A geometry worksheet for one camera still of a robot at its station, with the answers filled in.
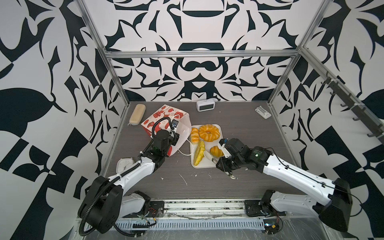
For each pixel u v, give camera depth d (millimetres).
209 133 1007
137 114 1082
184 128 953
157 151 641
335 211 380
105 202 406
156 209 731
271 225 712
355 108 600
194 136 965
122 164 860
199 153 868
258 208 742
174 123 715
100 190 420
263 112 1124
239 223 713
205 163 851
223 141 711
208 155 818
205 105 1109
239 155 567
